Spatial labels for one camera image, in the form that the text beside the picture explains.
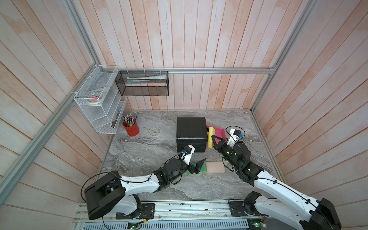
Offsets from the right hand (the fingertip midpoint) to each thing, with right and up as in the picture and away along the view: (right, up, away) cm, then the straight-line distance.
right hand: (210, 135), depth 75 cm
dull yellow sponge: (0, +1, 0) cm, 1 cm away
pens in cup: (-50, +8, +18) cm, 54 cm away
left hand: (-6, -12, +1) cm, 13 cm away
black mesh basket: (-40, +33, +15) cm, 54 cm away
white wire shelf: (-58, +10, +2) cm, 59 cm away
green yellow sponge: (-2, -22, +12) cm, 25 cm away
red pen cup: (-50, +1, +24) cm, 55 cm away
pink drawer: (+13, 0, +30) cm, 32 cm away
